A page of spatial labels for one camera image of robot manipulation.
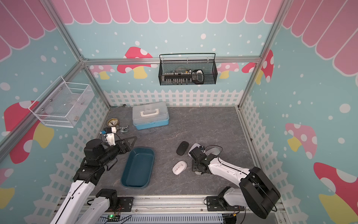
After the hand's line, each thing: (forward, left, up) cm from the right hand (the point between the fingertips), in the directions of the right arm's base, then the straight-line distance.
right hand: (197, 166), depth 88 cm
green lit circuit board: (-26, +46, -2) cm, 53 cm away
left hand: (+6, +36, +22) cm, 43 cm away
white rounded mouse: (-2, +11, +2) cm, 12 cm away
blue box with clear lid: (+32, +32, +12) cm, 47 cm away
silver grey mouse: (+12, -13, -1) cm, 18 cm away
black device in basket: (+46, -1, +34) cm, 58 cm away
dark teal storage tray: (-2, +38, -1) cm, 39 cm away
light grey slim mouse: (+14, +1, +1) cm, 14 cm away
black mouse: (+12, +10, +1) cm, 16 cm away
